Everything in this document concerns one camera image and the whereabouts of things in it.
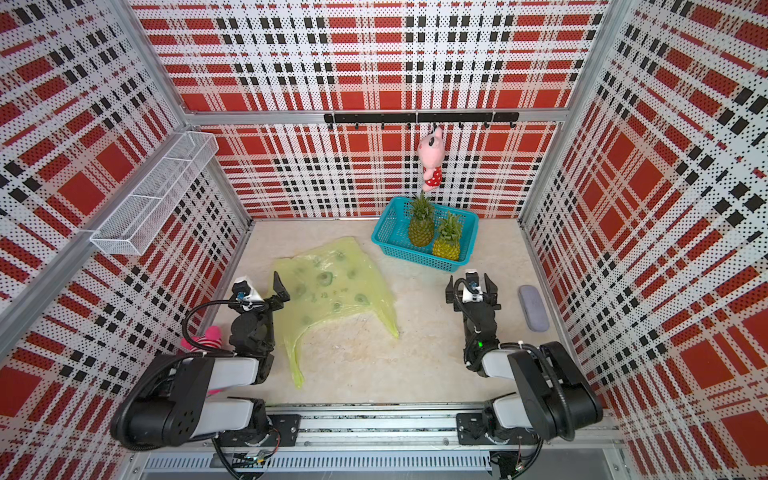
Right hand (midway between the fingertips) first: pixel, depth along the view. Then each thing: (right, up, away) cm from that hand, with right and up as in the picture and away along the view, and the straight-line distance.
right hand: (472, 275), depth 87 cm
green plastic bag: (-46, -2, +18) cm, 50 cm away
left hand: (-60, 0, -3) cm, 60 cm away
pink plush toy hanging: (-12, +38, +4) cm, 40 cm away
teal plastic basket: (-25, +13, +28) cm, 40 cm away
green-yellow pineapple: (-14, +15, +18) cm, 27 cm away
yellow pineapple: (-6, +9, +11) cm, 15 cm away
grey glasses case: (+21, -10, +9) cm, 25 cm away
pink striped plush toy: (-75, -18, -3) cm, 77 cm away
